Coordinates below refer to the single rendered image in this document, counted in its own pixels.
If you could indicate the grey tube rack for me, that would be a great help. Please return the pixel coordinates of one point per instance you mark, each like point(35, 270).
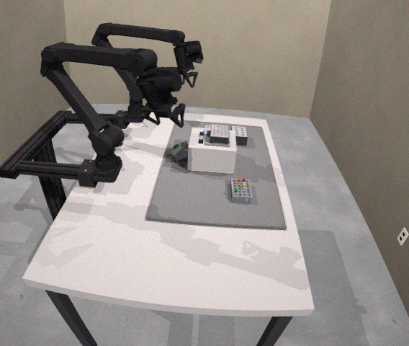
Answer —
point(243, 196)

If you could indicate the grey flat rectangular mat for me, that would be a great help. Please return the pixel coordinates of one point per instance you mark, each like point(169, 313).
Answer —
point(204, 198)

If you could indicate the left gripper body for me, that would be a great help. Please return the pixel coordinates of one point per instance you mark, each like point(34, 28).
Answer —
point(181, 64)

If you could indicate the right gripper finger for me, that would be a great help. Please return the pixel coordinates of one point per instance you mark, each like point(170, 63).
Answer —
point(147, 117)
point(176, 120)

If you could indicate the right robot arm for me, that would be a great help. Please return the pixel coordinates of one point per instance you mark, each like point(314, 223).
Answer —
point(141, 62)

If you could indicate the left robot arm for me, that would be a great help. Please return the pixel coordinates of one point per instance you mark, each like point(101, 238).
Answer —
point(192, 48)

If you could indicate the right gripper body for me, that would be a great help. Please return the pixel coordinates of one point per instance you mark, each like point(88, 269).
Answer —
point(157, 104)

